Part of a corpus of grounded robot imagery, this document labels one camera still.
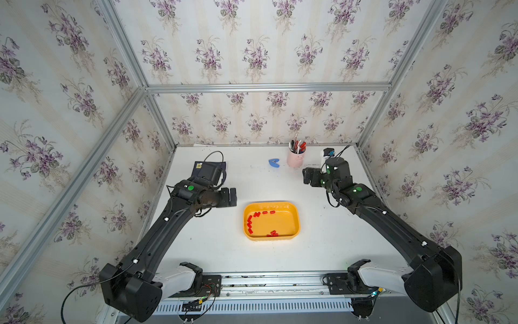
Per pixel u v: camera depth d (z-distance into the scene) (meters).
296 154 1.04
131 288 0.36
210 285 0.73
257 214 0.91
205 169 0.59
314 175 0.71
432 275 0.38
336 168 0.57
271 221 0.91
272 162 1.11
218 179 0.61
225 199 0.67
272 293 0.73
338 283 0.73
